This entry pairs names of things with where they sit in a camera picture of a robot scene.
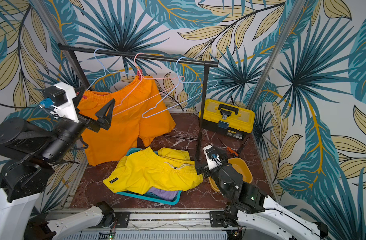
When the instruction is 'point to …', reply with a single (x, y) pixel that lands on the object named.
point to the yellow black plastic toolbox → (233, 120)
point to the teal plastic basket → (149, 196)
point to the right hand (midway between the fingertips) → (205, 152)
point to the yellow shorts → (171, 169)
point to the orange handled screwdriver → (231, 150)
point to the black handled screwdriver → (243, 146)
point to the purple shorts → (168, 195)
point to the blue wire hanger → (106, 70)
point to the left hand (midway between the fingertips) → (99, 97)
